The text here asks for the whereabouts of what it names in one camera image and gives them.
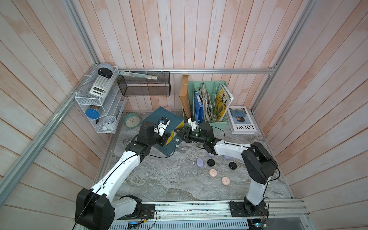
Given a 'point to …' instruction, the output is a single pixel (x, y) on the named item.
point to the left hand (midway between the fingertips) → (165, 133)
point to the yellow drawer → (174, 133)
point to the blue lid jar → (93, 112)
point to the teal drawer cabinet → (176, 122)
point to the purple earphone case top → (211, 155)
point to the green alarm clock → (132, 120)
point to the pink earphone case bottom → (225, 180)
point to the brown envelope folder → (184, 96)
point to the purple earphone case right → (227, 157)
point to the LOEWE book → (240, 120)
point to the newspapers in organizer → (207, 106)
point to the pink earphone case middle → (212, 172)
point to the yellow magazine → (224, 99)
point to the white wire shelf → (112, 104)
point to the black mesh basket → (132, 86)
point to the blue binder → (198, 108)
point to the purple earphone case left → (200, 162)
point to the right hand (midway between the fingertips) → (174, 132)
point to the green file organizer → (212, 87)
